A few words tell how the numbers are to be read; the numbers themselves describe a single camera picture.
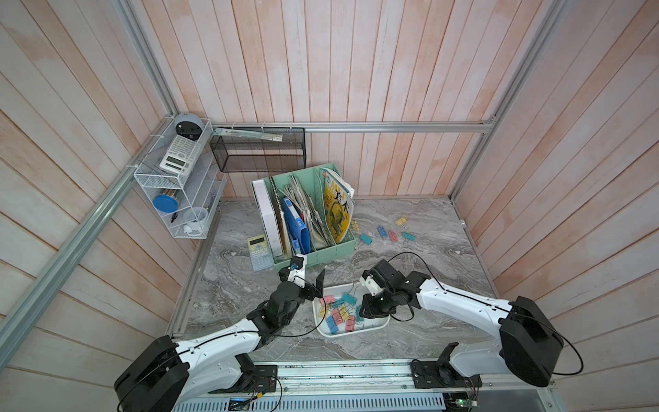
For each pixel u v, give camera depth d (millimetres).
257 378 728
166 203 770
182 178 746
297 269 675
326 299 865
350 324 820
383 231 1075
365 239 1062
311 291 715
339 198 928
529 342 419
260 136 906
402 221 1075
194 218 841
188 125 801
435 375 715
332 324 822
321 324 833
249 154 1071
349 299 879
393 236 1048
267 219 821
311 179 970
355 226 1071
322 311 860
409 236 1060
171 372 409
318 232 906
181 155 775
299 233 832
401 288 614
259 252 1006
